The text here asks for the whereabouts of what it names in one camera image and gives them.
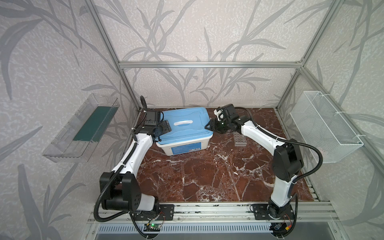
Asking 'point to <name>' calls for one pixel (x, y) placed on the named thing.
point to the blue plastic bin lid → (186, 125)
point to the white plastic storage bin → (186, 145)
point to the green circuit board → (152, 227)
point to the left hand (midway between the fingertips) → (166, 122)
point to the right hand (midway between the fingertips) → (207, 124)
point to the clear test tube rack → (240, 140)
